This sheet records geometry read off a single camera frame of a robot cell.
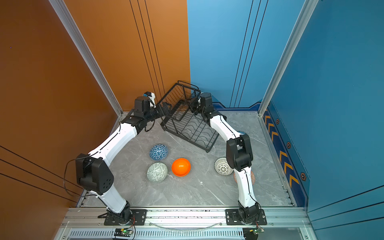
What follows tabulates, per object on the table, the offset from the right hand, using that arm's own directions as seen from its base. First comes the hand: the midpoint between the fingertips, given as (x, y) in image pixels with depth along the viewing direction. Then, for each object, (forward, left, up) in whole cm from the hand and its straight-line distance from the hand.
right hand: (183, 101), depth 91 cm
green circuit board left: (-63, +27, -27) cm, 74 cm away
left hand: (-7, +9, +3) cm, 11 cm away
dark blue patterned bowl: (-21, +17, -25) cm, 37 cm away
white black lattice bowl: (-31, -23, -26) cm, 47 cm away
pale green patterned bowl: (-35, +16, -25) cm, 45 cm away
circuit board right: (-63, -34, -30) cm, 78 cm away
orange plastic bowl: (-32, +2, -25) cm, 40 cm away
